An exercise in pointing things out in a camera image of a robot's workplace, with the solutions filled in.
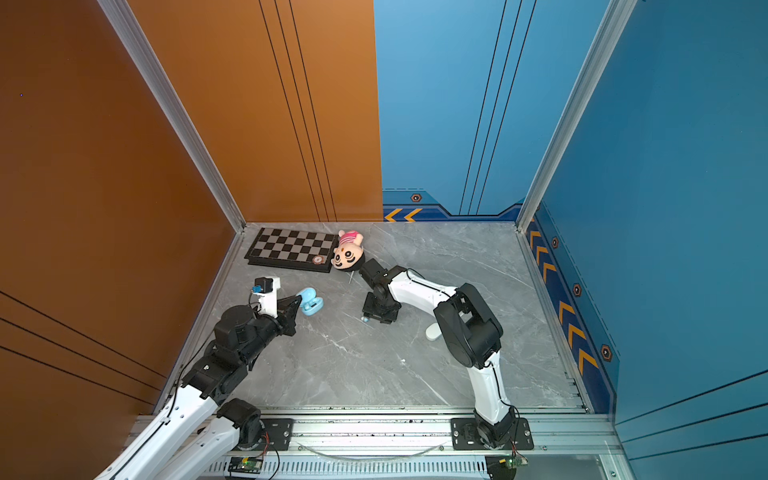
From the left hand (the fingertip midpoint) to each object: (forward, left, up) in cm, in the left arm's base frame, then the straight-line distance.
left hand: (300, 296), depth 75 cm
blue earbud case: (-1, -3, -1) cm, 3 cm away
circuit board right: (-32, -53, -20) cm, 65 cm away
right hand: (+3, -16, -19) cm, 25 cm away
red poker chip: (+25, +4, -18) cm, 31 cm away
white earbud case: (0, -36, -18) cm, 40 cm away
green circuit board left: (-33, +12, -24) cm, 42 cm away
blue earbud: (+4, -15, -19) cm, 25 cm away
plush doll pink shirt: (+23, -9, -12) cm, 28 cm away
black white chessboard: (+30, +14, -18) cm, 38 cm away
